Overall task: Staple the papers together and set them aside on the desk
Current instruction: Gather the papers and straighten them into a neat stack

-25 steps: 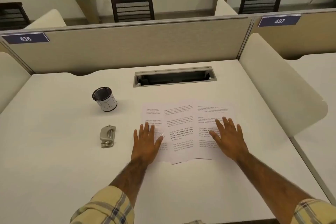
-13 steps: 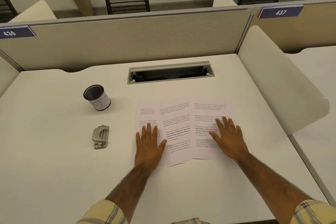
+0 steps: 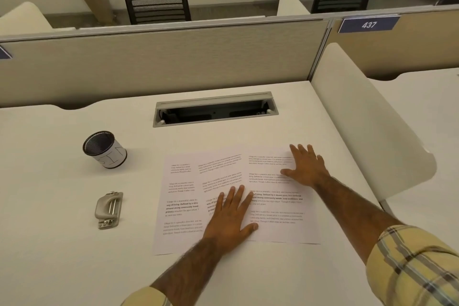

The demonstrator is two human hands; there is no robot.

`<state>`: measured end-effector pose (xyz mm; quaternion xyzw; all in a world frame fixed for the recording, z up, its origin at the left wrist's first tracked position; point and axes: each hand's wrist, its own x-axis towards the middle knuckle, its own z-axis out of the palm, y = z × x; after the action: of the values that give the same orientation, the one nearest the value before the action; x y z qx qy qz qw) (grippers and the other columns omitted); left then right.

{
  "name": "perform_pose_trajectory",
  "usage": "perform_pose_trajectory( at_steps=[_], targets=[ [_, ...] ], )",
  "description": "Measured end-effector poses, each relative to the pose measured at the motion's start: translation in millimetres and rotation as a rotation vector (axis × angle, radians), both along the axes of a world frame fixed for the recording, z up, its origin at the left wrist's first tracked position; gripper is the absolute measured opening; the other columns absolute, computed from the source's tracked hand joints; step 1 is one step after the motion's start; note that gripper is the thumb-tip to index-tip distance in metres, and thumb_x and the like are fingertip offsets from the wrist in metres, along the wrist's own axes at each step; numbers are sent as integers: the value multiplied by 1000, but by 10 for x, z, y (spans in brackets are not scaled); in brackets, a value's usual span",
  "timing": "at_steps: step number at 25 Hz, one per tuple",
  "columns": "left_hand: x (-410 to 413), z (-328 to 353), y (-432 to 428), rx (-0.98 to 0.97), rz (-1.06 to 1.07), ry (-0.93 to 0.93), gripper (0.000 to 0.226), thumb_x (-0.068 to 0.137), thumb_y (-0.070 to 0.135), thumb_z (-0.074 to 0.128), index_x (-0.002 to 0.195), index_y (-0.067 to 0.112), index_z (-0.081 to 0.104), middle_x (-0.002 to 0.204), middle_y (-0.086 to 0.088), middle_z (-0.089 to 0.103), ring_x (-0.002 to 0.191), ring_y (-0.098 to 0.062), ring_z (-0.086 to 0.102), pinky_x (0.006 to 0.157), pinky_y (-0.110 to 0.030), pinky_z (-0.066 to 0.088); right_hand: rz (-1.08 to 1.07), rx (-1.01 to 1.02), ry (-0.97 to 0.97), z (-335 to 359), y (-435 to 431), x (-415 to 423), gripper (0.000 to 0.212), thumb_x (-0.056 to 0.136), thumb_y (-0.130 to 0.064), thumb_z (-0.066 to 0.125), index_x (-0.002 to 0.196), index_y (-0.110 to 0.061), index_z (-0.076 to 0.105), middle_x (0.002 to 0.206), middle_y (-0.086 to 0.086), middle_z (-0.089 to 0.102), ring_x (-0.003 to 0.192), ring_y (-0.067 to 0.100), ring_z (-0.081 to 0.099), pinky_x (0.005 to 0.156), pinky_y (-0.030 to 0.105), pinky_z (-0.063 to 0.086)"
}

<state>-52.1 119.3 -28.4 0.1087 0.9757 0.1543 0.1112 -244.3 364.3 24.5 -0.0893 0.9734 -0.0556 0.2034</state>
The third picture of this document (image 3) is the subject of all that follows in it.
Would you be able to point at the person's left hand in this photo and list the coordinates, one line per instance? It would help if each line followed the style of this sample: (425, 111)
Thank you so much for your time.
(226, 228)

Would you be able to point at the person's right hand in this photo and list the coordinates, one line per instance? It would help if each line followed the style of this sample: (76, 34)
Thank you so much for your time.
(309, 171)

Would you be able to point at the person's left thumb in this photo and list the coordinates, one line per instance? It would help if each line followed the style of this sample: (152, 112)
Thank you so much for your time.
(251, 230)

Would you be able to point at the person's right little finger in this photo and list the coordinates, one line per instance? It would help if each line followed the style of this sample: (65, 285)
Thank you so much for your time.
(321, 161)

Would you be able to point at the person's right middle finger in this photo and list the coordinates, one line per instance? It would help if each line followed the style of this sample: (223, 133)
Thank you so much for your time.
(303, 152)

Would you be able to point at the person's left little finger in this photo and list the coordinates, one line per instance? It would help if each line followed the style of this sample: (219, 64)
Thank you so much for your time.
(219, 204)

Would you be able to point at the person's left middle finger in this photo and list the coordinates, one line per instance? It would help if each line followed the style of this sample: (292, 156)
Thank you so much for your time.
(239, 197)

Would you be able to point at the person's right thumb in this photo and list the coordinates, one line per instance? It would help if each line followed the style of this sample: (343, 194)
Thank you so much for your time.
(288, 173)

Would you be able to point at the narrow printed paper sheet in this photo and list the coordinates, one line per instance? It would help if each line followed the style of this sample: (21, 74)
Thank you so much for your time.
(287, 216)

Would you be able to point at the wide printed paper sheet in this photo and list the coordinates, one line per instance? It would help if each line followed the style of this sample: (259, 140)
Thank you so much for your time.
(179, 209)

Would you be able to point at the person's left forearm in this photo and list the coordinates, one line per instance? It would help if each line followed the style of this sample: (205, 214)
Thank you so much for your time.
(190, 266)

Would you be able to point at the person's right forearm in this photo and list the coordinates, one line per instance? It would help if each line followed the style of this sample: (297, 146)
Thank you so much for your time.
(355, 214)

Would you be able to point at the large white side divider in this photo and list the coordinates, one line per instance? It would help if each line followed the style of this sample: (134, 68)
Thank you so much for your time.
(365, 119)

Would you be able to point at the grey metal hole punch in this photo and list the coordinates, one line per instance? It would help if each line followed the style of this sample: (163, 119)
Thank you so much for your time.
(107, 205)

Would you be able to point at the yellow plaid left shirt sleeve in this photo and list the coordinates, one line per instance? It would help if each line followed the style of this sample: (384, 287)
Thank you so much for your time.
(147, 298)

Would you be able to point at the yellow plaid shirt sleeve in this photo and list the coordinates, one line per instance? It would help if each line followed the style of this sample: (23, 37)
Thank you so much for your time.
(419, 266)
(147, 298)

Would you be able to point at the black mesh pen cup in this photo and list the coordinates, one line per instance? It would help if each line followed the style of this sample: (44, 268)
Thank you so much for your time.
(107, 153)

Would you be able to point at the yellow plaid right shirt sleeve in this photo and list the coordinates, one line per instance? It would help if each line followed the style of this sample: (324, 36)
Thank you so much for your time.
(419, 266)

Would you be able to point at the blue number sign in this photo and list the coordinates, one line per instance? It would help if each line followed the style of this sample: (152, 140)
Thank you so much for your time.
(369, 24)

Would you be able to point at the white desk divider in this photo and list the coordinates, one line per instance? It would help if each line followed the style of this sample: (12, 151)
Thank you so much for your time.
(290, 2)
(25, 19)

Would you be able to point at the beige partition panel with sign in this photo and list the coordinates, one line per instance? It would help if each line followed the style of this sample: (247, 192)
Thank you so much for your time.
(423, 47)

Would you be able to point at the long beige partition panel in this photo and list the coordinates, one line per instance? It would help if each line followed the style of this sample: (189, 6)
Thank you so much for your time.
(161, 62)

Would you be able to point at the tall beige planter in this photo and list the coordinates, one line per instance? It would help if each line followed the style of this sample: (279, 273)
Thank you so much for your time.
(95, 2)

